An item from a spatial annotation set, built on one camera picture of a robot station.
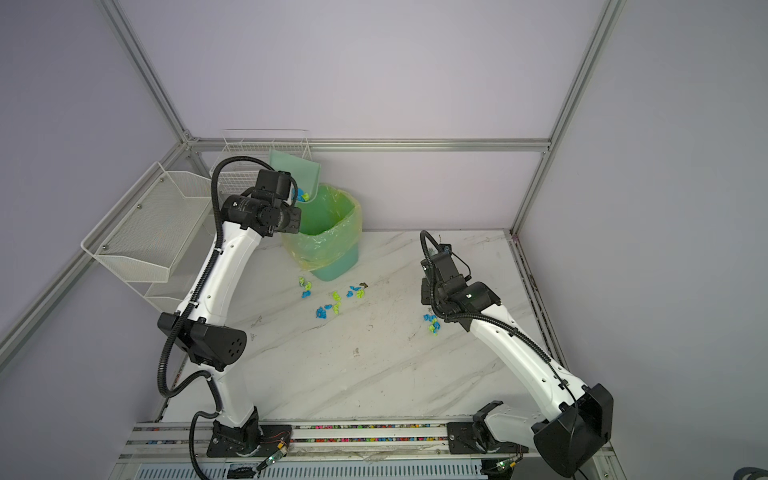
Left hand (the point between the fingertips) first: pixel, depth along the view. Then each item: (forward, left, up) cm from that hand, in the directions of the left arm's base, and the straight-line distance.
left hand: (282, 220), depth 79 cm
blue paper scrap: (-10, -6, -33) cm, 34 cm away
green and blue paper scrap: (+1, 0, -32) cm, 32 cm away
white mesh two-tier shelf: (-4, +33, -3) cm, 33 cm away
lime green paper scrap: (-3, -19, -32) cm, 37 cm away
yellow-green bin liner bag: (+4, -11, -6) cm, 14 cm away
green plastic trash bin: (0, -13, -20) cm, 24 cm away
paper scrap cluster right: (-15, -44, -31) cm, 55 cm away
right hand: (-13, -40, -10) cm, 44 cm away
